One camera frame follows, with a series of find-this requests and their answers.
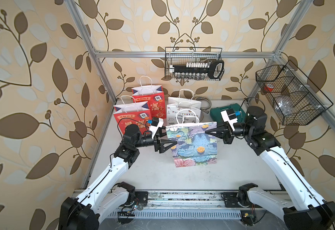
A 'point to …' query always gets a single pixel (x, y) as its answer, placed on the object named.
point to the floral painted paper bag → (195, 147)
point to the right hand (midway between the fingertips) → (204, 130)
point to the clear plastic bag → (285, 106)
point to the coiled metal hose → (204, 109)
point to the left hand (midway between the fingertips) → (171, 135)
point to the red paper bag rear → (154, 96)
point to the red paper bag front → (132, 113)
